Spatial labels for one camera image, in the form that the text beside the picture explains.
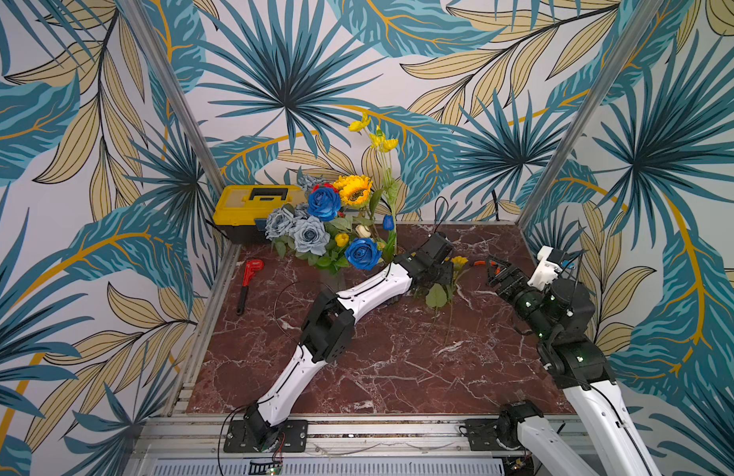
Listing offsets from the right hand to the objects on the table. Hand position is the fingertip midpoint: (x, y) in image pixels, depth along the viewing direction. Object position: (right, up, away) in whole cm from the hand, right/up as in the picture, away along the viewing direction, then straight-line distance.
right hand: (494, 262), depth 67 cm
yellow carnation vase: (0, -1, +29) cm, 29 cm away
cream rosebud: (-30, +8, +12) cm, 33 cm away
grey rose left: (-50, +9, +5) cm, 51 cm away
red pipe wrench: (-70, -3, +37) cm, 79 cm away
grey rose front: (-42, +6, +2) cm, 43 cm away
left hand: (-4, -5, +23) cm, 24 cm away
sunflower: (-7, -12, +28) cm, 31 cm away
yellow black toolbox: (-71, +17, +33) cm, 81 cm away
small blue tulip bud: (-23, +10, +13) cm, 29 cm away
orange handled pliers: (+14, -2, +46) cm, 48 cm away
